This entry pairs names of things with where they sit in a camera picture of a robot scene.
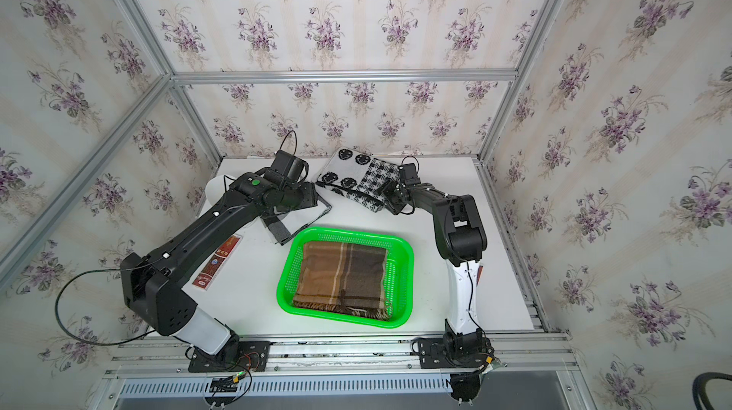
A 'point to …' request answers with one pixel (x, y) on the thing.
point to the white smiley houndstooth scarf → (355, 176)
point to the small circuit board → (224, 384)
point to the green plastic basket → (399, 268)
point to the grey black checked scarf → (287, 226)
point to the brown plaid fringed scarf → (343, 277)
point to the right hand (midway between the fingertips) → (380, 197)
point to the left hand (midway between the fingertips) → (314, 199)
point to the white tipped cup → (214, 189)
